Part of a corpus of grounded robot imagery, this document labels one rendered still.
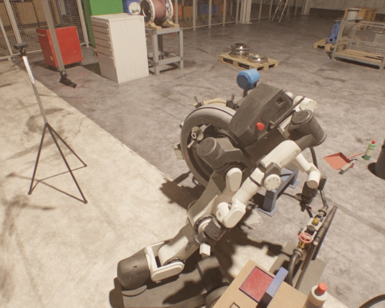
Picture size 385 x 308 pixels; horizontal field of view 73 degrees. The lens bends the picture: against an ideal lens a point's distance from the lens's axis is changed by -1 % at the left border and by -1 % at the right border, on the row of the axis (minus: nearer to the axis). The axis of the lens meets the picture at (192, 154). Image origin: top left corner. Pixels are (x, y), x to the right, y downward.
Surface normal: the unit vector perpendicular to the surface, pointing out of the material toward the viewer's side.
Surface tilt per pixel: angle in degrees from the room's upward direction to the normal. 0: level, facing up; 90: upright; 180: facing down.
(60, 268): 0
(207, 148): 39
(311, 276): 0
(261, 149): 88
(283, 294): 0
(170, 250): 31
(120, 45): 90
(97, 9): 90
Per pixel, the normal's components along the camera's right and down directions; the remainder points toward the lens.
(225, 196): 0.07, 0.80
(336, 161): 0.00, -0.83
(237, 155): 0.35, 0.52
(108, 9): 0.68, 0.41
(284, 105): 0.22, 0.40
